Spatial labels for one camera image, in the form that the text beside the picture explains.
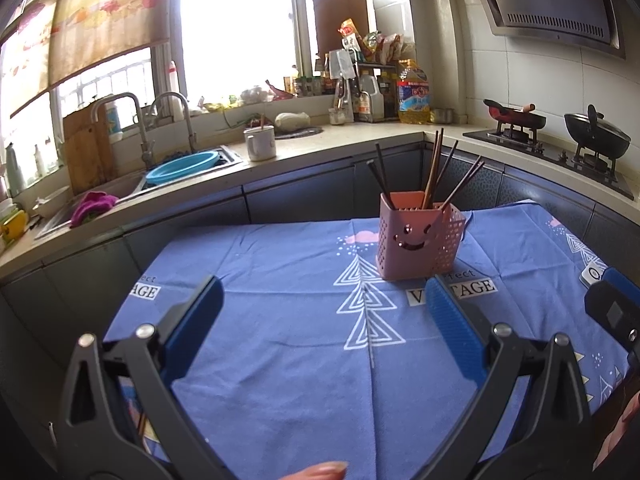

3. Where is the reddish wooden chopstick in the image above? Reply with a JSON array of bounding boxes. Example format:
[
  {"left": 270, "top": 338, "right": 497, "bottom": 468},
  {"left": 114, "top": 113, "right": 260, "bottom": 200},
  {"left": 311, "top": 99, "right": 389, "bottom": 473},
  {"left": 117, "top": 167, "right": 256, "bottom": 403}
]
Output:
[{"left": 438, "top": 156, "right": 485, "bottom": 211}]

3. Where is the brown wooden chopstick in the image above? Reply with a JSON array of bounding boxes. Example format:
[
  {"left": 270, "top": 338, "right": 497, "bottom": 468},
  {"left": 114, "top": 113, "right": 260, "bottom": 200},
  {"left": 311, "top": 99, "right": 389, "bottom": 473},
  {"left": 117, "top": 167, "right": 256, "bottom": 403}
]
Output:
[{"left": 422, "top": 129, "right": 444, "bottom": 209}]

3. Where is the dark wooden chopstick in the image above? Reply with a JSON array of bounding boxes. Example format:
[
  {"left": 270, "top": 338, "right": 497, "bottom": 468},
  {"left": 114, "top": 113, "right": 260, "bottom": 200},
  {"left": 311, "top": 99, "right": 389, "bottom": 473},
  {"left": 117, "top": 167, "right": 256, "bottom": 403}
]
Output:
[{"left": 367, "top": 143, "right": 395, "bottom": 210}]

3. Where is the right hand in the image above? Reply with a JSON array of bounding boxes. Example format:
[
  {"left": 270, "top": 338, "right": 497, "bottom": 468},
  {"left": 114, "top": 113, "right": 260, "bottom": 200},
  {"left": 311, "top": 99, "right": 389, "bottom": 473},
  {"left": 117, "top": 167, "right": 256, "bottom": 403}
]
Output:
[{"left": 593, "top": 393, "right": 639, "bottom": 469}]

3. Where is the left hand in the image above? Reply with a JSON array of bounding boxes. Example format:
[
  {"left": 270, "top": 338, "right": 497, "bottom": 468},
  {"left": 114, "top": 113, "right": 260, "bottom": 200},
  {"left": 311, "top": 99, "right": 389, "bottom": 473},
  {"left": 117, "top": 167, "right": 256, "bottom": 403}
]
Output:
[{"left": 281, "top": 460, "right": 348, "bottom": 480}]

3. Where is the white timer device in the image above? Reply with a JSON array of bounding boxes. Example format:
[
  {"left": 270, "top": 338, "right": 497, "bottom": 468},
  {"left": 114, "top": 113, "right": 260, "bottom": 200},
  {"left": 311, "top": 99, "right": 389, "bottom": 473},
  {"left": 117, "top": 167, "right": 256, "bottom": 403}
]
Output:
[{"left": 579, "top": 259, "right": 608, "bottom": 288}]

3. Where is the black gas stove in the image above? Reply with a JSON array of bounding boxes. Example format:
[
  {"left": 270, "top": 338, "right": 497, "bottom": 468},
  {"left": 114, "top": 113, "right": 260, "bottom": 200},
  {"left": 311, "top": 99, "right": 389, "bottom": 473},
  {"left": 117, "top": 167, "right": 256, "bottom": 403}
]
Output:
[{"left": 464, "top": 126, "right": 636, "bottom": 200}]

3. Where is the black wok with lid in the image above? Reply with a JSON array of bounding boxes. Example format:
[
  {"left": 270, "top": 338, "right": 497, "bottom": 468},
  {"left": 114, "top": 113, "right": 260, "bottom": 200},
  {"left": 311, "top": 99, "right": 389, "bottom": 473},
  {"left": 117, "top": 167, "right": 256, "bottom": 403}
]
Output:
[{"left": 564, "top": 104, "right": 631, "bottom": 160}]

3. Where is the blue patterned tablecloth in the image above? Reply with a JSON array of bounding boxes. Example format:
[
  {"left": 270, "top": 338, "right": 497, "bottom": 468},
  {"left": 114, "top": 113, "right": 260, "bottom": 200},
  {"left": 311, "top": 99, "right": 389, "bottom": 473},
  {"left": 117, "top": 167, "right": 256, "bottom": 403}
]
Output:
[{"left": 106, "top": 202, "right": 628, "bottom": 479}]

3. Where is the pink plastic utensil holder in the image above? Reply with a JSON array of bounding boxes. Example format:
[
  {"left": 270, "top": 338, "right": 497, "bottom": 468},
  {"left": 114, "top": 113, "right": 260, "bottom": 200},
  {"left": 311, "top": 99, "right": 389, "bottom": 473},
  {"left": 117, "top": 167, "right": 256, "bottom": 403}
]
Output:
[{"left": 376, "top": 192, "right": 466, "bottom": 281}]

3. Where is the red frying pan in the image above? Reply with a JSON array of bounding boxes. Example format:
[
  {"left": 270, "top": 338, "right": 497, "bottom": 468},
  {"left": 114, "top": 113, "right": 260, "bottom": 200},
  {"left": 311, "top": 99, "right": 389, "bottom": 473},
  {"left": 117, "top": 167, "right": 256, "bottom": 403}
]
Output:
[{"left": 483, "top": 99, "right": 547, "bottom": 130}]

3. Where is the yellow container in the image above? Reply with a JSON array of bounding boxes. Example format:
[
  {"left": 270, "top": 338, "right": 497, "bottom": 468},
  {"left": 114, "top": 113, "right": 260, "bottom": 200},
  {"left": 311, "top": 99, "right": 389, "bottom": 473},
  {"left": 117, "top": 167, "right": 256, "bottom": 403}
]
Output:
[{"left": 1, "top": 210, "right": 29, "bottom": 244}]

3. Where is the magenta cloth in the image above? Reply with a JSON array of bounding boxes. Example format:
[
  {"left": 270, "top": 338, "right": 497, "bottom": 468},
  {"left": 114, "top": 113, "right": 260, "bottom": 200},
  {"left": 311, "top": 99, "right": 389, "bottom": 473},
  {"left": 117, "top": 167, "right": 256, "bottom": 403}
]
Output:
[{"left": 70, "top": 191, "right": 118, "bottom": 229}]

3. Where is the blue plastic basin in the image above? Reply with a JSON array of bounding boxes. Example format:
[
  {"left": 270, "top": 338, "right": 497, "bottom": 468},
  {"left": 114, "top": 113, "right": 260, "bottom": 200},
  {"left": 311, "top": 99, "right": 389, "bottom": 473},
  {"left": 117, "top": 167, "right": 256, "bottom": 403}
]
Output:
[{"left": 145, "top": 151, "right": 220, "bottom": 185}]

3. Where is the left steel faucet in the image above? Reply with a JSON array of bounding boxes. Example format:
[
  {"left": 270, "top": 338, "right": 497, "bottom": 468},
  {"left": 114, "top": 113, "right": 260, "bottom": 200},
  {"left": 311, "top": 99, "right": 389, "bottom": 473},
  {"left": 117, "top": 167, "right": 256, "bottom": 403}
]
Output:
[{"left": 90, "top": 91, "right": 155, "bottom": 170}]

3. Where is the steel faucet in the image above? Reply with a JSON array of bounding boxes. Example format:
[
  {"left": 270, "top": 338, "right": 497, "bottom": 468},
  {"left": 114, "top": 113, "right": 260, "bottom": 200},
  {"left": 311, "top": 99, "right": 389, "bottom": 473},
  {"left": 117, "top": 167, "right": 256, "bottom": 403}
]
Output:
[
  {"left": 90, "top": 91, "right": 155, "bottom": 170},
  {"left": 151, "top": 91, "right": 198, "bottom": 154}
]

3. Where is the wooden cutting board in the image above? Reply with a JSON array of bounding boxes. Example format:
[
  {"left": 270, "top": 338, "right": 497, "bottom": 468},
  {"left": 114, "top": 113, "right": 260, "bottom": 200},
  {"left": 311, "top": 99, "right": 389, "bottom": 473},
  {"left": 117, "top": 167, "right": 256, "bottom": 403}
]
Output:
[{"left": 63, "top": 104, "right": 116, "bottom": 195}]

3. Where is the right steel faucet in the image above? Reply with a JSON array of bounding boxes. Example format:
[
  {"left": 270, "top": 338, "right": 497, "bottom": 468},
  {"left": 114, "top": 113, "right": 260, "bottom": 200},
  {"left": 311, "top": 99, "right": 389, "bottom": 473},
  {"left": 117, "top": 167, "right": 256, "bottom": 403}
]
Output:
[{"left": 151, "top": 91, "right": 198, "bottom": 154}]

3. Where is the cooking oil bottle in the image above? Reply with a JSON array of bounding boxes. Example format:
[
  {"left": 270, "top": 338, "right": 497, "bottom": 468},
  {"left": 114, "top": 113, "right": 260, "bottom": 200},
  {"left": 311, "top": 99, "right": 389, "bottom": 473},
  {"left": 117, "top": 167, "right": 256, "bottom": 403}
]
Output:
[{"left": 397, "top": 58, "right": 431, "bottom": 125}]

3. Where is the range hood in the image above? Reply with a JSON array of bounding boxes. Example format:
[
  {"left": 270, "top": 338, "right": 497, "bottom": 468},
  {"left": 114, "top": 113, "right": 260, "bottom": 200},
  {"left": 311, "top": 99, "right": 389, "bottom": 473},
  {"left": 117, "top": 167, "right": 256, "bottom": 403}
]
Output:
[{"left": 480, "top": 0, "right": 626, "bottom": 58}]

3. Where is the white mug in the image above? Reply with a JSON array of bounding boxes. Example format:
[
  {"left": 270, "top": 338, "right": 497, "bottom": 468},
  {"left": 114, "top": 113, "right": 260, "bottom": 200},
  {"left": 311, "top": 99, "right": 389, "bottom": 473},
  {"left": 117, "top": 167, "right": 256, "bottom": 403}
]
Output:
[{"left": 243, "top": 126, "right": 277, "bottom": 162}]

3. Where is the white jug bottle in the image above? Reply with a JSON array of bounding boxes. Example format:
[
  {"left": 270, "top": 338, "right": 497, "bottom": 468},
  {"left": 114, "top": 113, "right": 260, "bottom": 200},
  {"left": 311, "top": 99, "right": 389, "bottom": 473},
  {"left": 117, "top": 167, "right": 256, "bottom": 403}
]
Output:
[{"left": 358, "top": 73, "right": 385, "bottom": 122}]

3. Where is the white radish on plate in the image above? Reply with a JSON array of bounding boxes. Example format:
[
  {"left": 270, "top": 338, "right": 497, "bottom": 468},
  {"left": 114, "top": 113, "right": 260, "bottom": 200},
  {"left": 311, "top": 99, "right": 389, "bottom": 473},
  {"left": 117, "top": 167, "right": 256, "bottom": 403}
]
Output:
[{"left": 273, "top": 112, "right": 311, "bottom": 133}]

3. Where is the snack packets pile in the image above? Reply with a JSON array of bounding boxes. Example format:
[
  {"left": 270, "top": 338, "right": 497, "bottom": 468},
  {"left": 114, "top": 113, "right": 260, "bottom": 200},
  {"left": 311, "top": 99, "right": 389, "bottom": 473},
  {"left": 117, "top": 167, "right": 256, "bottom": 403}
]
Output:
[{"left": 337, "top": 18, "right": 416, "bottom": 65}]

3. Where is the patterned roller blind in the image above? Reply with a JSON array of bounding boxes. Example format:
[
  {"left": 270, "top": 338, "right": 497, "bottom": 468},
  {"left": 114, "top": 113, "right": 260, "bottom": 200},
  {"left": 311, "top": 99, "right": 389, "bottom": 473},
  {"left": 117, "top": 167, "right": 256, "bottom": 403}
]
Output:
[{"left": 1, "top": 0, "right": 170, "bottom": 116}]

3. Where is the brown cardboard panel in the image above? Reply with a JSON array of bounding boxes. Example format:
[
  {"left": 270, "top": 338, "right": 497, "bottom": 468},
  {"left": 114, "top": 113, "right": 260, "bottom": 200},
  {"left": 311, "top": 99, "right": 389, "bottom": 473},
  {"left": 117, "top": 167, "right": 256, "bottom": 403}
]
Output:
[{"left": 312, "top": 0, "right": 370, "bottom": 58}]

